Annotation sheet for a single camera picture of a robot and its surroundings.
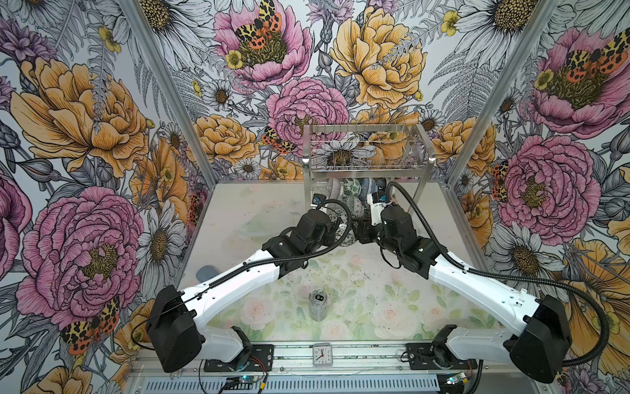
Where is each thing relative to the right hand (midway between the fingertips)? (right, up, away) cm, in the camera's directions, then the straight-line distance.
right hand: (355, 227), depth 78 cm
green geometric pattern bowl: (+3, +6, +17) cm, 18 cm away
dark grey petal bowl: (+16, +17, +34) cm, 41 cm away
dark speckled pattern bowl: (-3, 0, +3) cm, 4 cm away
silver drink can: (-12, -21, -6) cm, 24 cm away
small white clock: (-10, -37, -5) cm, 39 cm away
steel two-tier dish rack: (+10, +32, +36) cm, 49 cm away
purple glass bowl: (-5, +15, +27) cm, 32 cm away
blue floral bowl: (+8, +14, +30) cm, 34 cm away
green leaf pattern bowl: (+2, +15, +33) cm, 36 cm away
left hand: (-9, 0, 0) cm, 9 cm away
